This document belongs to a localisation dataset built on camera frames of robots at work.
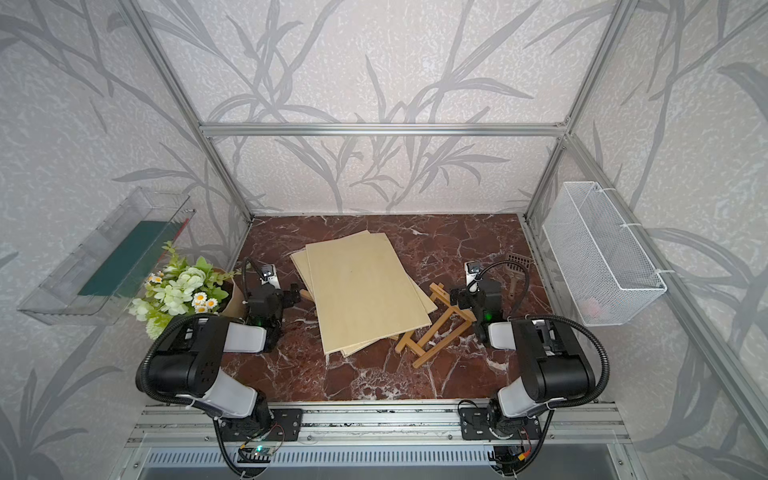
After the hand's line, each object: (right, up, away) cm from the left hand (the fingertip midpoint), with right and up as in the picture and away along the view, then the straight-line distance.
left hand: (278, 280), depth 94 cm
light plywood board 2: (+6, +4, +4) cm, 8 cm away
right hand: (+60, 0, +1) cm, 60 cm away
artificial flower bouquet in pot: (-9, +2, -30) cm, 31 cm away
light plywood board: (+27, -3, -7) cm, 28 cm away
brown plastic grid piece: (+78, +3, +8) cm, 79 cm away
